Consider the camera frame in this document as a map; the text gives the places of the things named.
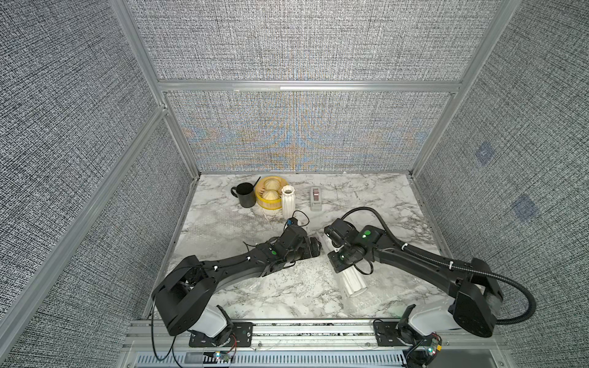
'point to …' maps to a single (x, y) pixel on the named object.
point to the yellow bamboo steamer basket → (265, 204)
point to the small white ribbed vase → (288, 205)
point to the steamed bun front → (270, 194)
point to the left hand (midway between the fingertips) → (318, 246)
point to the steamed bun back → (272, 183)
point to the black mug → (246, 192)
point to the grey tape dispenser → (316, 198)
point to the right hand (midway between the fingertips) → (334, 257)
